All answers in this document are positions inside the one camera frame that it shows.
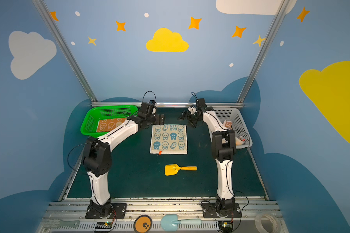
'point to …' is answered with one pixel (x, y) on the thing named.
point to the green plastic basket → (95, 114)
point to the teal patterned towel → (170, 139)
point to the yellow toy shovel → (170, 169)
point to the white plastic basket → (234, 115)
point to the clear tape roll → (267, 223)
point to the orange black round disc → (143, 224)
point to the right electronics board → (225, 226)
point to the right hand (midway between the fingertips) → (182, 120)
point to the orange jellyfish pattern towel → (107, 125)
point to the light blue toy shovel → (169, 223)
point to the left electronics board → (104, 225)
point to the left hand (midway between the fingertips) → (157, 116)
